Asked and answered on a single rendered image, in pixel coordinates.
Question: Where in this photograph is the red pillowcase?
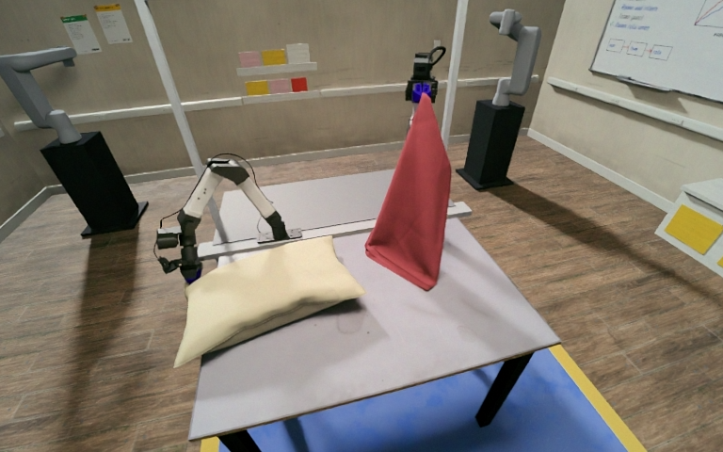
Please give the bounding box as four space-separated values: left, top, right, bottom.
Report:
364 92 452 291

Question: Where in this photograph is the cream pillow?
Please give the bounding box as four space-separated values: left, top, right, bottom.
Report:
174 235 368 368

